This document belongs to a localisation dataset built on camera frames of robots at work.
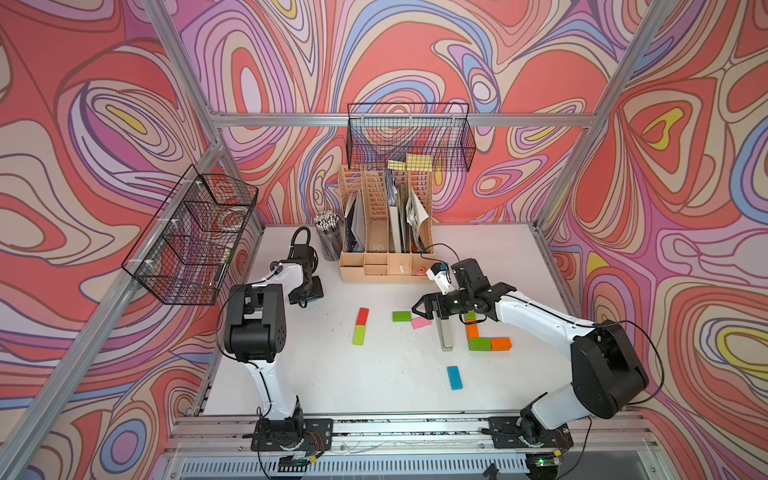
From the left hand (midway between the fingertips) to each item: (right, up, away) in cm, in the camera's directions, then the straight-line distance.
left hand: (312, 295), depth 99 cm
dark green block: (+53, -13, -11) cm, 56 cm away
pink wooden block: (+36, -8, -7) cm, 37 cm away
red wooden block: (+17, -6, -5) cm, 19 cm away
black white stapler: (+44, -10, -11) cm, 46 cm away
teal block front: (+44, -21, -17) cm, 52 cm away
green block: (+30, -6, -6) cm, 32 cm away
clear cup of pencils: (+7, +21, -2) cm, 23 cm away
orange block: (+59, -12, -14) cm, 61 cm away
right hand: (+37, -4, -14) cm, 40 cm away
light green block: (+17, -11, -9) cm, 22 cm away
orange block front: (+52, -10, -9) cm, 54 cm away
